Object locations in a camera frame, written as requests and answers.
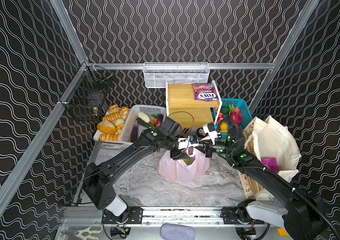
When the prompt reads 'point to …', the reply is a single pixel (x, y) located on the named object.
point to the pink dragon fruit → (235, 115)
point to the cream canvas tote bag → (268, 139)
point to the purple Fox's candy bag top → (205, 92)
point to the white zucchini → (144, 117)
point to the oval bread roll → (106, 127)
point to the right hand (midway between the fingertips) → (191, 144)
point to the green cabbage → (187, 161)
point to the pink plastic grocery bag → (198, 166)
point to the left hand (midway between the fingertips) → (191, 151)
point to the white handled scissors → (86, 234)
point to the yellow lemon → (224, 127)
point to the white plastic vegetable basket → (132, 116)
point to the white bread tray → (96, 136)
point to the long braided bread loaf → (109, 138)
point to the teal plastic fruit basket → (246, 116)
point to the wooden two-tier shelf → (181, 106)
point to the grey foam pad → (171, 231)
